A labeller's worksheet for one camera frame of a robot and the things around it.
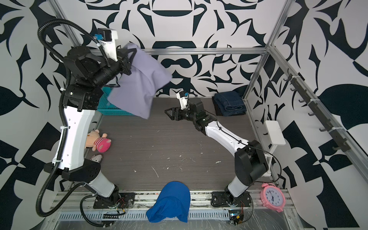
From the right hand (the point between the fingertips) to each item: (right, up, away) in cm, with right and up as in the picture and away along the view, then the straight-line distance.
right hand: (169, 109), depth 78 cm
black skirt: (+33, +1, +33) cm, 46 cm away
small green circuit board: (+33, -53, -7) cm, 63 cm away
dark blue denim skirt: (+41, +5, +27) cm, 49 cm away
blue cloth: (+3, -45, -8) cm, 45 cm away
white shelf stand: (+53, -14, -7) cm, 55 cm away
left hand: (-11, +23, -26) cm, 36 cm away
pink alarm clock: (+52, -44, -5) cm, 69 cm away
